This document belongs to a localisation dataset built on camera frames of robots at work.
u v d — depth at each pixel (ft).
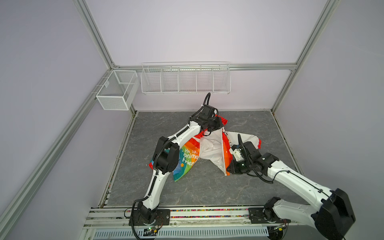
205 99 2.53
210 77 3.43
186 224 2.40
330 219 1.28
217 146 3.16
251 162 2.00
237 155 2.43
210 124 2.69
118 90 3.27
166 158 1.88
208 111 2.51
